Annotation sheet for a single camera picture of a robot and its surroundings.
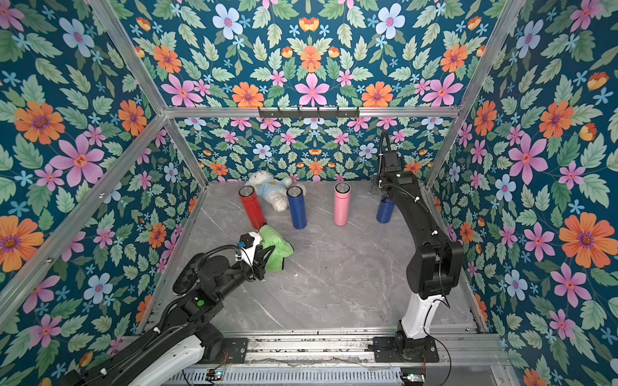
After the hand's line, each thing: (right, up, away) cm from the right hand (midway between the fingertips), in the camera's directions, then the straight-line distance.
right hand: (393, 182), depth 87 cm
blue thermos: (0, -11, +14) cm, 17 cm away
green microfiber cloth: (-41, -26, -14) cm, 51 cm away
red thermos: (-54, -9, +5) cm, 55 cm away
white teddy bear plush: (-49, -2, +18) cm, 52 cm away
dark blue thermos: (-36, -6, +1) cm, 37 cm away
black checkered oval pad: (-76, -35, -1) cm, 83 cm away
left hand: (-41, -21, -14) cm, 48 cm away
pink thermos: (-19, -4, +1) cm, 19 cm away
